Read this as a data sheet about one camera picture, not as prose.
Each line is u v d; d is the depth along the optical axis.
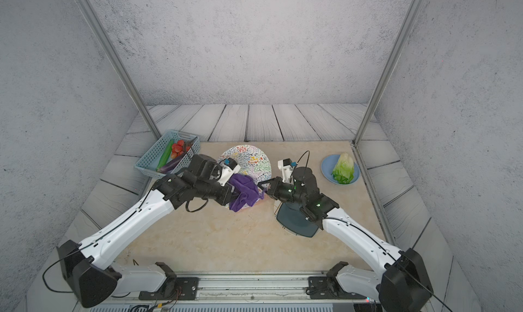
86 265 0.38
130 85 0.95
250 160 0.78
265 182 0.72
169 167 1.07
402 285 0.39
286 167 0.70
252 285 0.74
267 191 0.69
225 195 0.63
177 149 1.12
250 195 0.69
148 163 1.08
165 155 1.14
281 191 0.66
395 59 0.86
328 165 1.05
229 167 0.65
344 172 1.01
